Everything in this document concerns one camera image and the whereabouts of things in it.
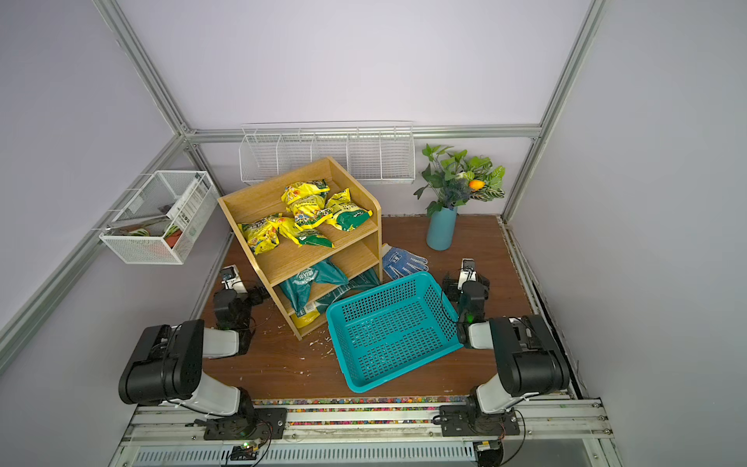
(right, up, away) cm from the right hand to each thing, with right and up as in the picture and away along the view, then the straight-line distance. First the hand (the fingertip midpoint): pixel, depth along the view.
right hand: (463, 271), depth 93 cm
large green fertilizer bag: (-48, -2, -20) cm, 52 cm away
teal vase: (-5, +15, +10) cm, 19 cm away
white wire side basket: (-76, +23, -17) cm, 82 cm away
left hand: (-69, -2, -2) cm, 69 cm away
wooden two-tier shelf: (-35, +6, -6) cm, 36 cm away
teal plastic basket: (-23, -18, -4) cm, 30 cm away
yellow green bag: (-35, +16, -22) cm, 45 cm away
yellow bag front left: (-55, +11, -25) cm, 62 cm away
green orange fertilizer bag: (-32, -3, -1) cm, 32 cm away
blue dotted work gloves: (-20, +2, +12) cm, 24 cm away
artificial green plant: (-6, +28, -12) cm, 31 cm away
